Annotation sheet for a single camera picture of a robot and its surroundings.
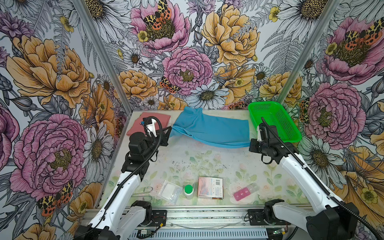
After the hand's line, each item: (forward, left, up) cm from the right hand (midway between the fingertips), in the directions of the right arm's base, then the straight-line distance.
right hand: (252, 148), depth 81 cm
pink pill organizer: (-17, +4, -15) cm, 23 cm away
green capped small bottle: (-18, +34, -7) cm, 40 cm away
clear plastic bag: (-16, +45, -16) cm, 50 cm away
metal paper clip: (-14, +58, -16) cm, 62 cm away
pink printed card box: (-15, +23, -12) cm, 30 cm away
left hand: (+4, +42, +11) cm, 43 cm away
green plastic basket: (+39, -32, -15) cm, 52 cm away
